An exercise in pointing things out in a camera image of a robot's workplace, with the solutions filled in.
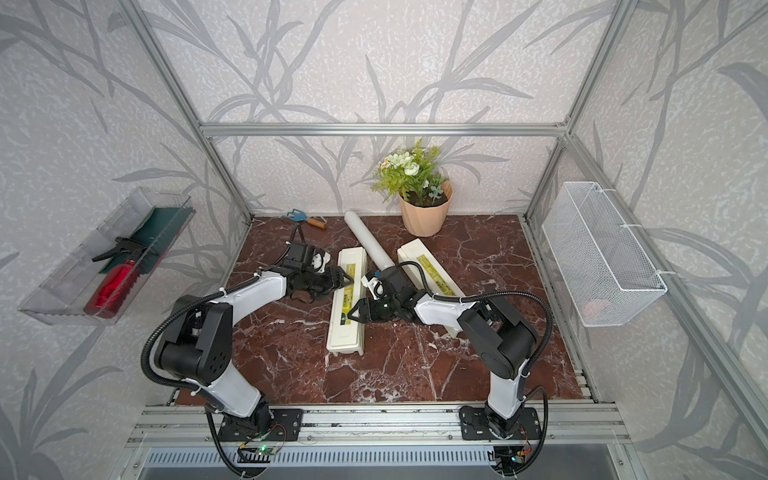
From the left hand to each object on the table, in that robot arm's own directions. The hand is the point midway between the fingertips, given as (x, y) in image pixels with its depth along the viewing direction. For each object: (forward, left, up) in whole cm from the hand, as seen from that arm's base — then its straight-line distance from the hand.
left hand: (347, 284), depth 91 cm
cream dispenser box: (+2, -28, +1) cm, 28 cm away
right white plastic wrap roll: (+16, -7, -3) cm, 18 cm away
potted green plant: (+33, -25, +10) cm, 42 cm away
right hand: (-10, -3, -1) cm, 11 cm away
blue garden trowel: (+37, +25, -8) cm, 45 cm away
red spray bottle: (-19, +41, +27) cm, 53 cm away
